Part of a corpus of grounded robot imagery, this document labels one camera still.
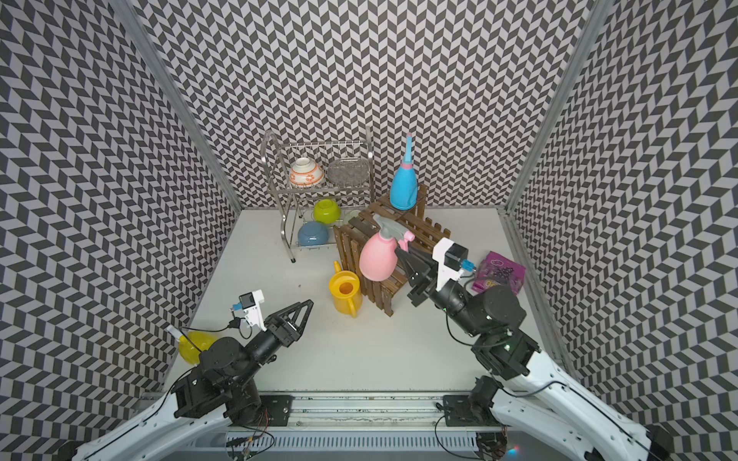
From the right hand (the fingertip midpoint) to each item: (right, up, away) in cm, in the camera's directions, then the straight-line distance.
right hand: (400, 253), depth 54 cm
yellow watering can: (-15, -13, +32) cm, 38 cm away
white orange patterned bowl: (-27, +22, +31) cm, 47 cm away
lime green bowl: (-24, +12, +52) cm, 59 cm away
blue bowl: (-29, +4, +51) cm, 58 cm away
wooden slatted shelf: (-12, +4, +24) cm, 27 cm away
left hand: (-21, -14, +13) cm, 28 cm away
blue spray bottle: (+2, +16, +23) cm, 28 cm away
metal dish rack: (-22, +18, +29) cm, 40 cm away
